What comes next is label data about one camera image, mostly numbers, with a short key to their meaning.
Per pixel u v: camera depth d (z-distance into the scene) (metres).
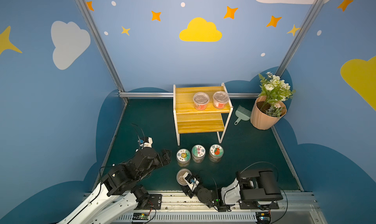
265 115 0.90
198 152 0.84
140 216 0.72
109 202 0.44
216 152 0.84
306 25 0.79
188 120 0.92
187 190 0.69
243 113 1.14
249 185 0.50
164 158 0.60
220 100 0.69
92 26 0.78
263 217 0.73
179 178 0.73
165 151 0.62
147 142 0.61
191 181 0.65
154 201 0.75
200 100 0.69
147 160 0.48
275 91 0.86
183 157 0.82
